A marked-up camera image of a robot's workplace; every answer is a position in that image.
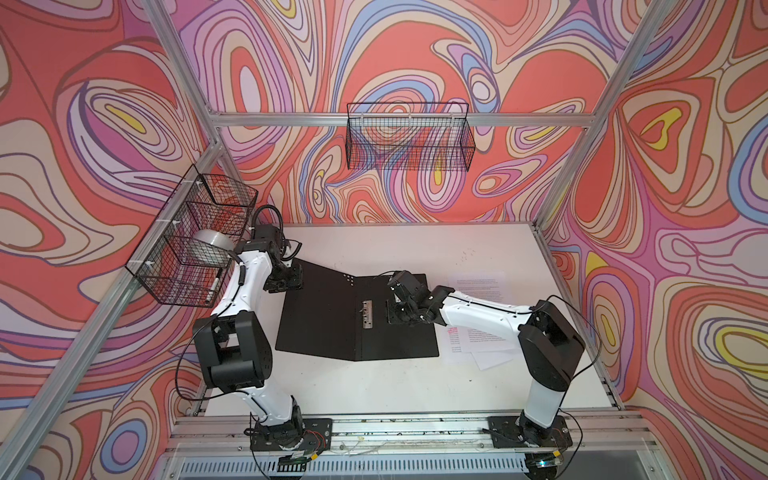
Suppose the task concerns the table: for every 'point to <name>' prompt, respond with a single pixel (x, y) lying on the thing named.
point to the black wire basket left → (187, 251)
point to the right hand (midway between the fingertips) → (390, 320)
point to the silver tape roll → (214, 238)
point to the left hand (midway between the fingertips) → (297, 283)
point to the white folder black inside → (342, 316)
